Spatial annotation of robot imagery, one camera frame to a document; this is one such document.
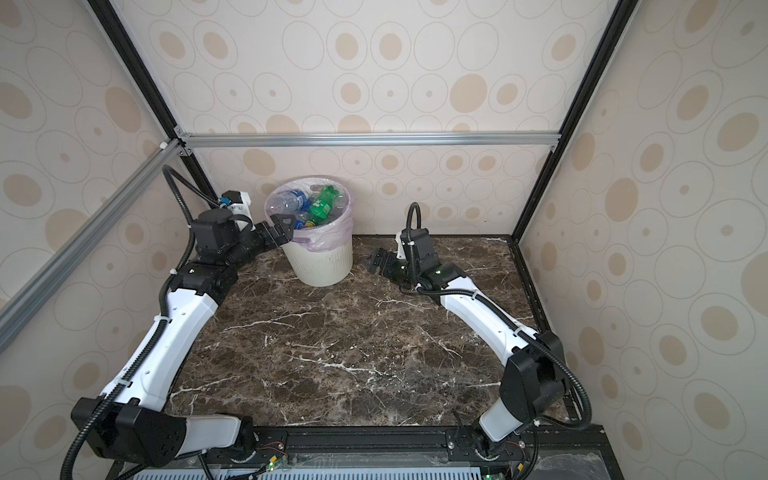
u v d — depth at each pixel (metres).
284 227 0.65
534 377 0.43
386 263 0.70
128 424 0.38
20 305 0.51
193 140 0.90
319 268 1.07
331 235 0.86
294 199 0.91
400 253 0.72
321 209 0.92
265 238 0.64
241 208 0.63
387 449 0.74
